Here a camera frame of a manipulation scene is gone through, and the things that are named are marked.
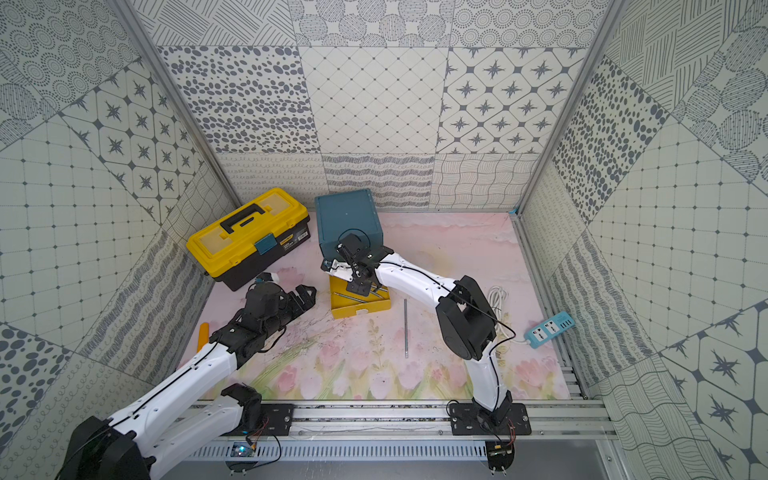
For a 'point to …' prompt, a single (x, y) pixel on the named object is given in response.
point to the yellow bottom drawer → (346, 303)
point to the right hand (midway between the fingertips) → (363, 278)
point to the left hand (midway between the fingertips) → (305, 291)
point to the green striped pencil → (405, 327)
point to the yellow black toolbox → (242, 246)
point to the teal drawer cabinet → (347, 212)
